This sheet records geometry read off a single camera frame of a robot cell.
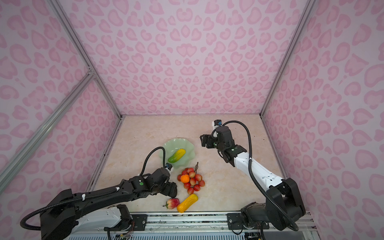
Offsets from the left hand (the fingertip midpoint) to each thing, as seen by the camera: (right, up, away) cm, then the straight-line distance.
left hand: (172, 183), depth 82 cm
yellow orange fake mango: (+9, -8, -5) cm, 13 cm away
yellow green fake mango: (+1, +13, +11) cm, 17 cm away
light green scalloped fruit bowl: (-4, +18, +17) cm, 25 cm away
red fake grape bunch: (+10, +2, -2) cm, 11 cm away
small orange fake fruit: (+7, +3, -1) cm, 8 cm away
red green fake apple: (+1, -8, -6) cm, 10 cm away
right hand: (+19, +26, +1) cm, 32 cm away
